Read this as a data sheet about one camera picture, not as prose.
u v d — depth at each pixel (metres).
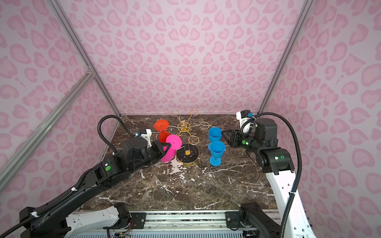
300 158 0.42
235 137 0.54
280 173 0.40
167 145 0.65
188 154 0.95
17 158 0.53
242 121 0.56
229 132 0.58
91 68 0.90
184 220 0.75
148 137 0.60
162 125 0.75
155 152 0.56
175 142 0.68
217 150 0.82
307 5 0.69
